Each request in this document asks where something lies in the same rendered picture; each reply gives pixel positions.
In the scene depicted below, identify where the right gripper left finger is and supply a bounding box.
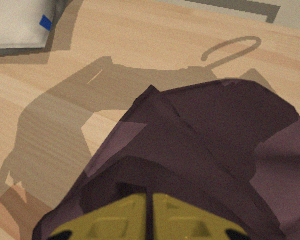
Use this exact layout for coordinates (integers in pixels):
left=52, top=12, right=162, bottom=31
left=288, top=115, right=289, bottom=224
left=49, top=193, right=146, bottom=240

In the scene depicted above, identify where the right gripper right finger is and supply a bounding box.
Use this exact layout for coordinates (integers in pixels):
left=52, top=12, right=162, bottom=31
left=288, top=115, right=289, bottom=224
left=153, top=193, right=247, bottom=240

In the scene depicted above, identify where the cream pillow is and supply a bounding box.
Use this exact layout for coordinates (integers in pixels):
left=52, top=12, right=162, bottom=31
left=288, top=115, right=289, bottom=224
left=0, top=0, right=69, bottom=55

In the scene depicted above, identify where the maroon pillowcase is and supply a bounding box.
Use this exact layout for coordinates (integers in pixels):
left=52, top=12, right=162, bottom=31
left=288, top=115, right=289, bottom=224
left=31, top=79, right=300, bottom=240

